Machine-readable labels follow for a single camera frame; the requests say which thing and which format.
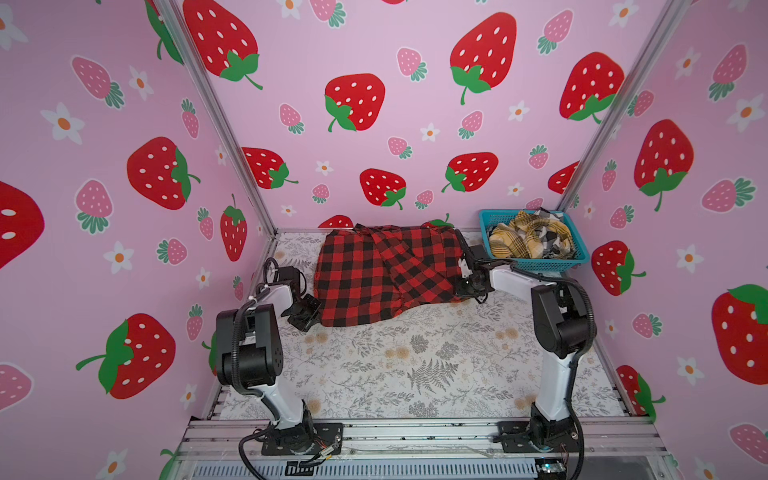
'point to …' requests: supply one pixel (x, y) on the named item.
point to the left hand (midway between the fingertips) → (321, 313)
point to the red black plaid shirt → (366, 275)
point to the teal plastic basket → (540, 240)
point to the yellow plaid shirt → (515, 239)
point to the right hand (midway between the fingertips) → (457, 289)
